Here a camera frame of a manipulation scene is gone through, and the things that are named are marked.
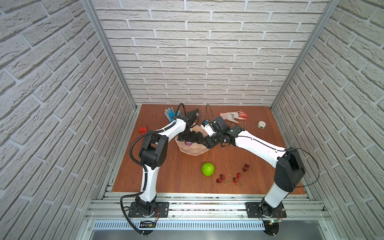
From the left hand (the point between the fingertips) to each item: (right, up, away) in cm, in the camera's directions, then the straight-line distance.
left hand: (190, 138), depth 97 cm
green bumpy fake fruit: (+11, -15, -16) cm, 24 cm away
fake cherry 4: (+29, -20, -13) cm, 37 cm away
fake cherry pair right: (+34, -16, -10) cm, 39 cm away
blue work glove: (-16, +18, +16) cm, 29 cm away
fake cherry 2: (+19, -21, -13) cm, 31 cm away
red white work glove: (+36, +15, +17) cm, 42 cm away
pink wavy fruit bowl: (+4, -6, -2) cm, 8 cm away
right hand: (+10, +2, -12) cm, 16 cm away
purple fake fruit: (-1, -3, -3) cm, 4 cm away
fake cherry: (+17, -23, -14) cm, 32 cm away
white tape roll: (+52, +9, +9) cm, 53 cm away
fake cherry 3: (+26, -22, -15) cm, 37 cm away
